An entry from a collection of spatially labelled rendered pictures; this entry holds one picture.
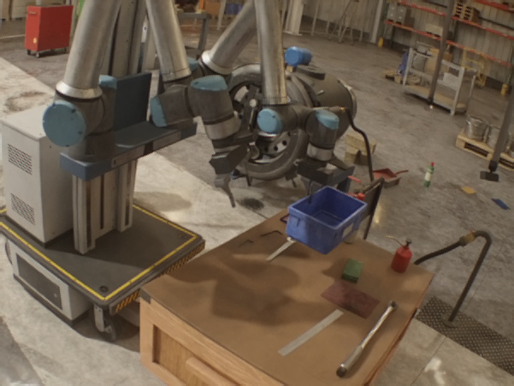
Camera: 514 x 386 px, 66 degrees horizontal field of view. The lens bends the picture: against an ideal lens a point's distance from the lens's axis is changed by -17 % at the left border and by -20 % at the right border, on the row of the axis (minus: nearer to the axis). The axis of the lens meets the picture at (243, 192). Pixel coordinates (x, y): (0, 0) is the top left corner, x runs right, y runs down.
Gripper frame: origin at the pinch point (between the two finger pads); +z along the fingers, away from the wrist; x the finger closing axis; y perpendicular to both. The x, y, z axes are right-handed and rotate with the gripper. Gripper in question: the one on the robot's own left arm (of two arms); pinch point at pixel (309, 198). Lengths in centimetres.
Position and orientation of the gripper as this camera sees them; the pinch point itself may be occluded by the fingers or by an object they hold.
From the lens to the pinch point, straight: 178.6
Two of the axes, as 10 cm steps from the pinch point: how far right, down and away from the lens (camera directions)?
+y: 6.0, -2.7, 7.5
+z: -1.6, 8.8, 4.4
